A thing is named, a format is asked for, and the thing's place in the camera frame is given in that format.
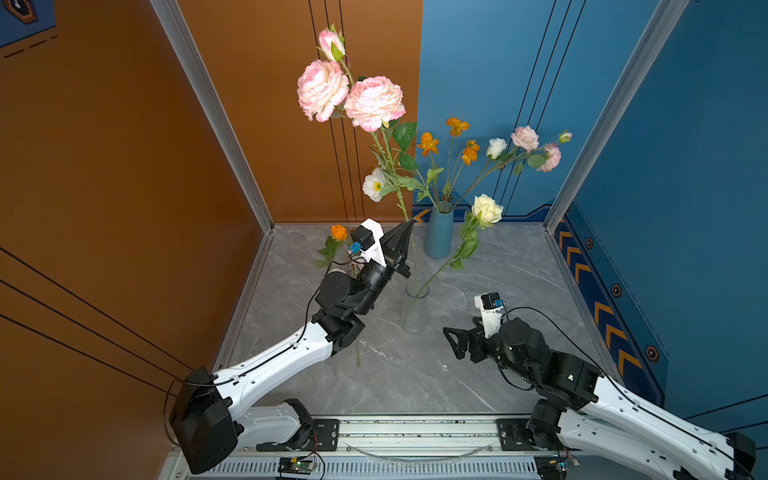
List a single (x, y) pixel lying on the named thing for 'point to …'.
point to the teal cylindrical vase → (439, 230)
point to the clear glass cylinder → (416, 315)
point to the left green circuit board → (296, 465)
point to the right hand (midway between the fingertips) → (455, 327)
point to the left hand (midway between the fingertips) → (410, 221)
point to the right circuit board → (551, 467)
